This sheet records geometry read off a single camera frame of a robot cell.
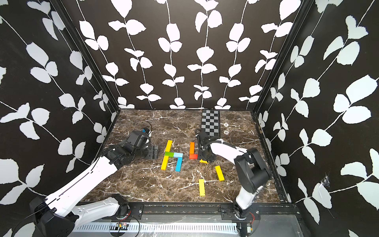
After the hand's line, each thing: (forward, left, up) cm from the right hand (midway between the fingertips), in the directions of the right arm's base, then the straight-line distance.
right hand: (201, 155), depth 92 cm
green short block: (+2, +21, -3) cm, 21 cm away
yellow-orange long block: (-5, +23, -2) cm, 24 cm away
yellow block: (-10, -11, -3) cm, 15 cm away
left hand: (-4, +26, +16) cm, 31 cm away
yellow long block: (+8, +22, -2) cm, 24 cm away
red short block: (+1, +5, -4) cm, 7 cm away
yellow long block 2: (-18, 0, -3) cm, 19 cm away
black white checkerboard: (+29, -8, -1) cm, 30 cm away
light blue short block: (+2, +15, -3) cm, 16 cm away
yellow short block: (-4, -1, -1) cm, 4 cm away
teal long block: (-7, +14, -1) cm, 16 cm away
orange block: (+7, +6, -2) cm, 10 cm away
